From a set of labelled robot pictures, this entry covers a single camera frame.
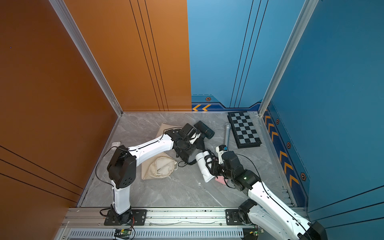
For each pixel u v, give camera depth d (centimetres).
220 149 70
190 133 72
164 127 112
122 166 49
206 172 77
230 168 58
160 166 89
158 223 73
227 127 108
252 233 70
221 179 81
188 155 85
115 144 100
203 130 103
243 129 106
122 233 72
